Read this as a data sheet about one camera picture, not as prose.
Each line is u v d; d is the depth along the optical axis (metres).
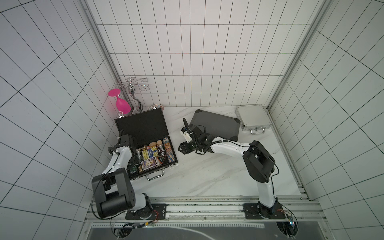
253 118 1.07
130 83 0.93
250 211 0.73
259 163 0.50
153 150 0.92
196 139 0.71
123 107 1.00
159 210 0.73
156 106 1.17
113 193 0.44
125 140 0.71
